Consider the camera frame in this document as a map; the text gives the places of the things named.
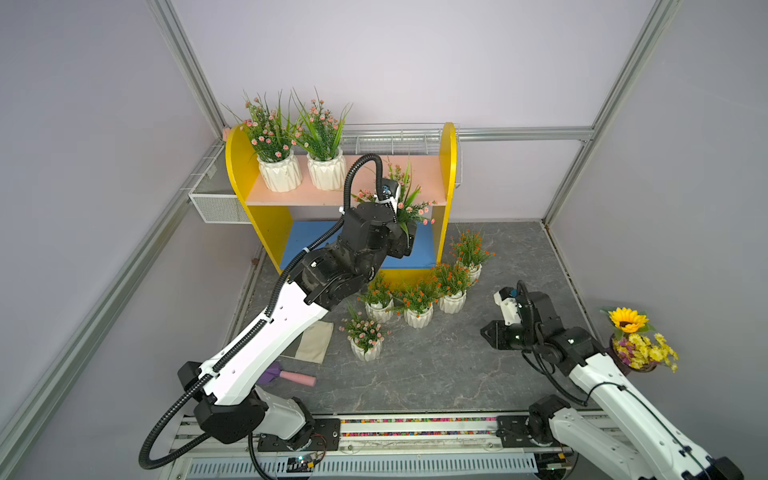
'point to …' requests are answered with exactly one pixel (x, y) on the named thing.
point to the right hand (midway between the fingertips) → (485, 329)
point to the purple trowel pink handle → (275, 371)
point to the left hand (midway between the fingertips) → (396, 218)
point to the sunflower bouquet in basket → (634, 343)
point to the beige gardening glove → (313, 343)
